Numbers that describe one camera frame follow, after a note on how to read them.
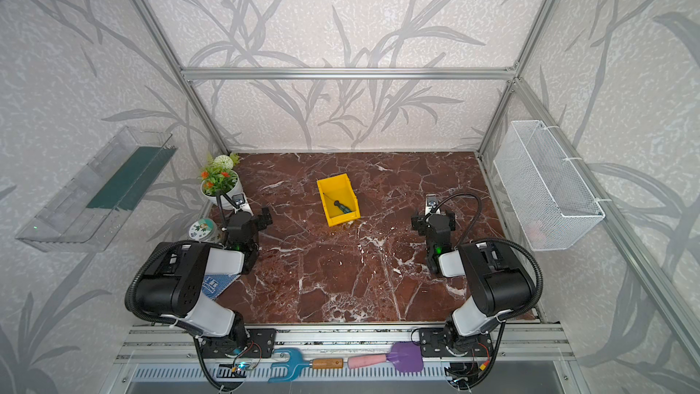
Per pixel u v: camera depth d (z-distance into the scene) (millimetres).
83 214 640
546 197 639
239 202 791
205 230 868
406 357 717
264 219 882
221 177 915
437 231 698
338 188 1066
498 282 455
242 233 697
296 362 699
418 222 847
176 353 728
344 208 997
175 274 515
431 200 806
